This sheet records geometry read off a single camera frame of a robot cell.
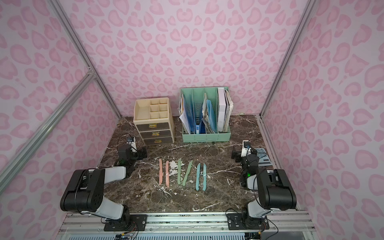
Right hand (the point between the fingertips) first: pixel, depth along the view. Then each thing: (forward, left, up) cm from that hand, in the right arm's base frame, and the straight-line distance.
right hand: (242, 145), depth 90 cm
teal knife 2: (-14, +23, -10) cm, 28 cm away
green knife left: (-9, +38, -9) cm, 40 cm away
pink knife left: (-15, +49, -9) cm, 52 cm away
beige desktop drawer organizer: (+6, +52, +15) cm, 54 cm away
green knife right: (-17, +33, -9) cm, 39 cm away
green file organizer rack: (+14, +22, +12) cm, 29 cm away
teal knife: (-16, +27, -9) cm, 32 cm away
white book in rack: (+19, +12, +15) cm, 27 cm away
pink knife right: (-15, +45, -9) cm, 48 cm away
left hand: (0, +65, -2) cm, 65 cm away
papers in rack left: (+9, +36, +14) cm, 40 cm away
